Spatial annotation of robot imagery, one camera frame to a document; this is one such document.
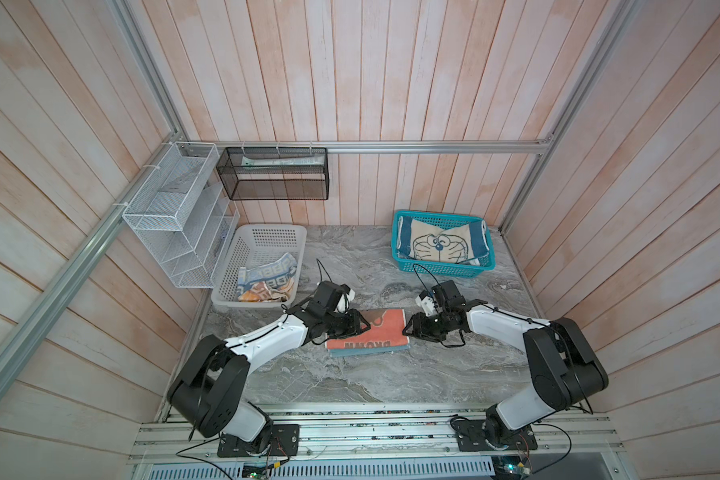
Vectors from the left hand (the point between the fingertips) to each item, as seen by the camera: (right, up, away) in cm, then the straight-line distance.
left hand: (366, 333), depth 83 cm
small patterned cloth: (-34, +13, +18) cm, 40 cm away
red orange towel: (+6, -2, +7) cm, 10 cm away
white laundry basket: (-41, +27, +28) cm, 56 cm away
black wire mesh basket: (-32, +52, +22) cm, 65 cm away
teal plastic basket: (+31, +36, +31) cm, 57 cm away
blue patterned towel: (+36, +27, +21) cm, 50 cm away
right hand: (+14, -2, +7) cm, 16 cm away
